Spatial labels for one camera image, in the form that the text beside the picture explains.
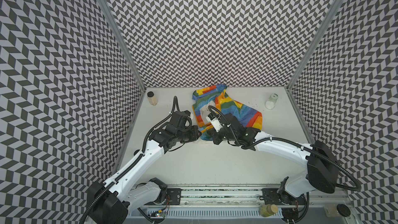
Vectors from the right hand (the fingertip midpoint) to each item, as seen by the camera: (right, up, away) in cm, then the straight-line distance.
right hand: (209, 129), depth 80 cm
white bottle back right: (+42, +13, +24) cm, 50 cm away
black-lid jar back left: (-38, +16, +25) cm, 48 cm away
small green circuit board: (-23, -35, -13) cm, 44 cm away
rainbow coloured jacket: (+5, +18, +29) cm, 34 cm away
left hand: (-4, -1, -5) cm, 6 cm away
